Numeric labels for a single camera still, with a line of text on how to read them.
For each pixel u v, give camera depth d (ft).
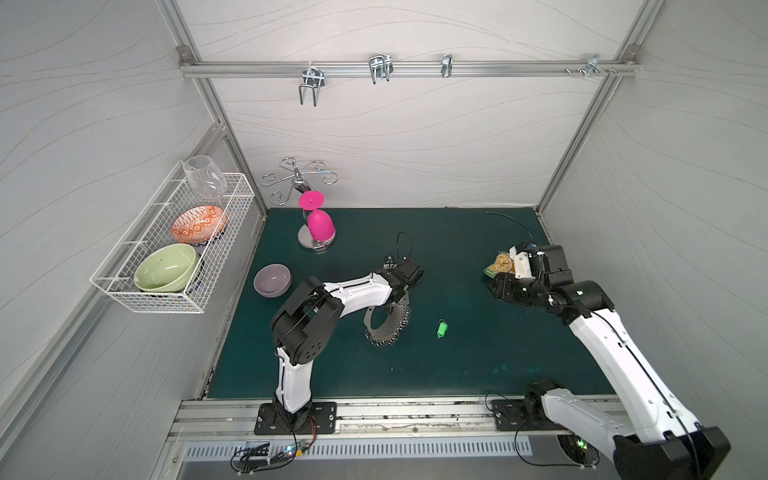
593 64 2.51
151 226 2.09
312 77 2.57
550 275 1.82
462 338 2.90
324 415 2.41
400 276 2.43
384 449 2.30
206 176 2.13
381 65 2.51
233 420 2.44
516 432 2.26
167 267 2.00
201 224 2.35
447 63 2.39
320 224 3.05
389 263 2.81
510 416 2.40
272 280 3.06
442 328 2.91
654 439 1.27
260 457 2.29
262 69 2.57
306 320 1.59
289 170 3.02
